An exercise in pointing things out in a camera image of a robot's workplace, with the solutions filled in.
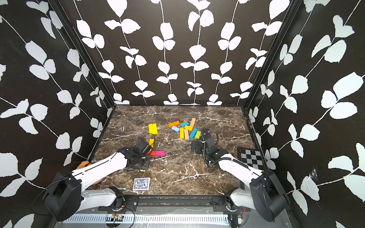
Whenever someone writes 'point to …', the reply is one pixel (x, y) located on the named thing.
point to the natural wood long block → (192, 122)
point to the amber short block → (188, 128)
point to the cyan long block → (193, 133)
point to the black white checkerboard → (252, 158)
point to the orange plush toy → (83, 164)
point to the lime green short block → (197, 135)
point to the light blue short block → (175, 128)
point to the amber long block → (181, 133)
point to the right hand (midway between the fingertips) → (196, 141)
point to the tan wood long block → (186, 133)
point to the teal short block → (183, 124)
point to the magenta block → (159, 153)
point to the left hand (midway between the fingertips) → (147, 162)
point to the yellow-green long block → (140, 170)
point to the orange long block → (170, 125)
